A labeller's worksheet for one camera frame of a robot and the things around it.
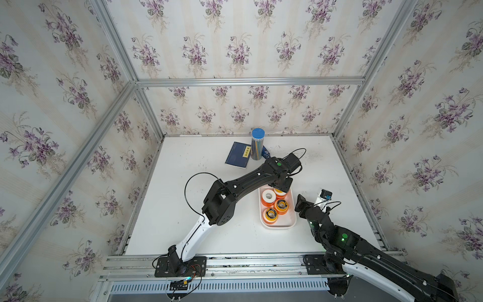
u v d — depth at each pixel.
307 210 0.62
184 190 0.53
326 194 0.66
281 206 0.87
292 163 0.70
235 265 0.75
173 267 0.63
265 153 1.08
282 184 0.77
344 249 0.55
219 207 0.55
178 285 0.72
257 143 0.96
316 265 0.72
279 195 0.89
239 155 1.11
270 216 0.84
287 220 0.84
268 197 0.89
